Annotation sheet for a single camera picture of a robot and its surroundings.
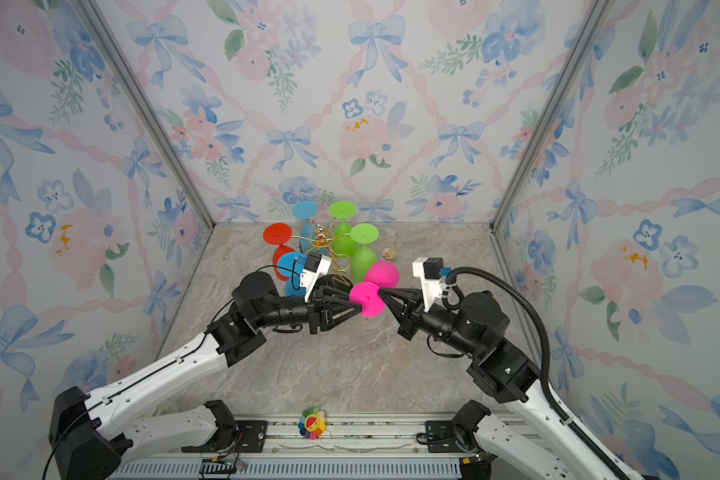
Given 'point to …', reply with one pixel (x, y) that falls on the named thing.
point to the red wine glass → (278, 234)
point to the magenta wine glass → (380, 274)
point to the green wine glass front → (363, 257)
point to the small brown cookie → (389, 253)
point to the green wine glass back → (342, 243)
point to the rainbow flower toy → (312, 423)
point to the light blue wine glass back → (308, 241)
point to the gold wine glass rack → (321, 238)
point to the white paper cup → (165, 408)
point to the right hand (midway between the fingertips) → (380, 291)
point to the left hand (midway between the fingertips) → (359, 306)
